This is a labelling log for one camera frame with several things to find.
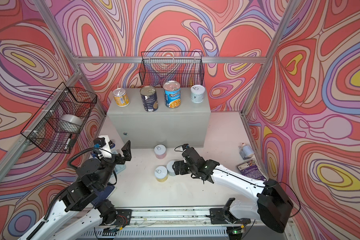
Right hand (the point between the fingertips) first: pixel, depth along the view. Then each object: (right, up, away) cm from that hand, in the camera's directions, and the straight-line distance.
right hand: (180, 169), depth 81 cm
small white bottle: (+40, +8, +9) cm, 42 cm away
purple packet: (+41, -2, +5) cm, 42 cm away
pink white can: (-13, +8, +12) cm, 19 cm away
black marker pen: (-55, +16, -9) cm, 58 cm away
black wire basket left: (-62, +24, -8) cm, 67 cm away
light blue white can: (-6, -2, +3) cm, 7 cm away
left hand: (-26, +17, -16) cm, 35 cm away
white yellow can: (-11, -3, +1) cm, 11 cm away
